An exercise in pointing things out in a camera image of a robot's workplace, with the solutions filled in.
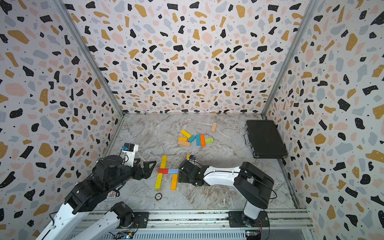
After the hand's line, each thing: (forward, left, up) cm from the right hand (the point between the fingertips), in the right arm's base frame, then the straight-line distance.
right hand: (182, 177), depth 86 cm
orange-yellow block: (-2, +5, -1) cm, 6 cm away
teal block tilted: (+29, -3, -1) cm, 29 cm away
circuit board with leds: (-28, +24, -2) cm, 37 cm away
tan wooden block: (+25, +2, -1) cm, 25 cm away
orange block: (+28, -11, -2) cm, 30 cm away
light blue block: (+5, +6, -3) cm, 8 cm away
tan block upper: (+40, -19, -2) cm, 45 cm away
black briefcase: (+28, -52, +3) cm, 59 cm away
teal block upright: (+29, -7, -2) cm, 30 cm away
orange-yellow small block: (+29, +4, -3) cm, 30 cm away
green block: (+28, -15, -2) cm, 32 cm away
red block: (+4, +12, -1) cm, 13 cm away
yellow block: (+15, -2, -2) cm, 15 cm away
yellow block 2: (+34, +2, -2) cm, 34 cm away
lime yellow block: (-2, +13, -1) cm, 14 cm away
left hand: (-2, +12, +24) cm, 27 cm away
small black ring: (-10, +12, -2) cm, 16 cm away
